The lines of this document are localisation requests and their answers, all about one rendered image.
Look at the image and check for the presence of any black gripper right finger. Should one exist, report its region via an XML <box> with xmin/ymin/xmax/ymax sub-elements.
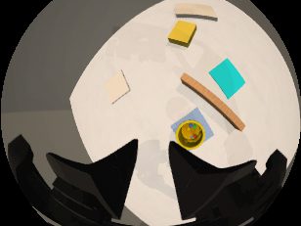
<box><xmin>167</xmin><ymin>141</ymin><xmax>257</xmax><ymax>220</ymax></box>

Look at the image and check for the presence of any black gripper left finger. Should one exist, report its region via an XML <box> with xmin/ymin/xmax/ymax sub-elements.
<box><xmin>45</xmin><ymin>139</ymin><xmax>139</xmax><ymax>220</ymax></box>

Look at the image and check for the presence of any light brown wooden plank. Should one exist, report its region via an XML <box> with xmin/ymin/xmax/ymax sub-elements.
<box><xmin>181</xmin><ymin>73</ymin><xmax>245</xmax><ymax>132</ymax></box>

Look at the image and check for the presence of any translucent yellow cup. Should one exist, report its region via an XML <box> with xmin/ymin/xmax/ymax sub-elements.
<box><xmin>175</xmin><ymin>120</ymin><xmax>205</xmax><ymax>150</ymax></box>

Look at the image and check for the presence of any yellow flat block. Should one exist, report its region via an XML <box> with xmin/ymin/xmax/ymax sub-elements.
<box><xmin>167</xmin><ymin>21</ymin><xmax>197</xmax><ymax>48</ymax></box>

